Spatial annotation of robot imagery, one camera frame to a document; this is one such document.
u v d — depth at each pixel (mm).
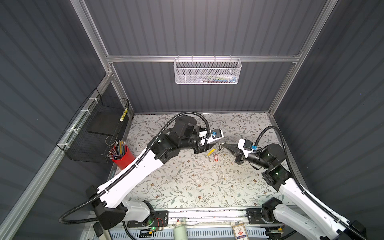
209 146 568
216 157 960
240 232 692
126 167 423
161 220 722
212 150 654
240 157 588
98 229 668
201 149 534
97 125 743
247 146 520
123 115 816
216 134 509
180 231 641
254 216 734
